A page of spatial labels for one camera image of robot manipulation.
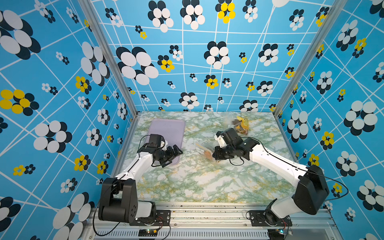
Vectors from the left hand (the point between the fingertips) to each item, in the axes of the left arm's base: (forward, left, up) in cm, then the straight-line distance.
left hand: (179, 154), depth 87 cm
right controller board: (-37, -48, -10) cm, 61 cm away
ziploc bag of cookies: (+2, -15, +1) cm, 15 cm away
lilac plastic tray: (+26, +8, -9) cm, 28 cm away
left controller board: (-36, +14, -12) cm, 41 cm away
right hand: (-2, -20, +5) cm, 21 cm away
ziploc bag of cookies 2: (+27, -43, -5) cm, 51 cm away
